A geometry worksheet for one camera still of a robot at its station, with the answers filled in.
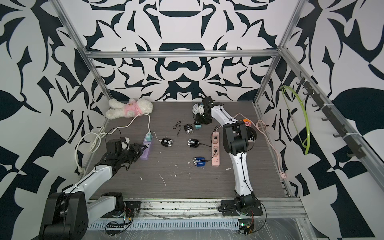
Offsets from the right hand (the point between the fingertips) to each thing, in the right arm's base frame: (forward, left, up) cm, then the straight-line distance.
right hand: (197, 119), depth 104 cm
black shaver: (-17, +19, -1) cm, 26 cm away
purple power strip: (-25, +31, 0) cm, 40 cm away
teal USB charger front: (-5, 0, -1) cm, 5 cm away
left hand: (-22, +32, +4) cm, 39 cm away
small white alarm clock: (+10, +1, 0) cm, 10 cm away
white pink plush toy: (+6, +45, +5) cm, 46 cm away
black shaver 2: (-17, +3, -2) cm, 18 cm away
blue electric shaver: (-29, 0, -3) cm, 29 cm away
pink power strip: (-24, -10, +3) cm, 26 cm away
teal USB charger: (-16, +30, +4) cm, 34 cm away
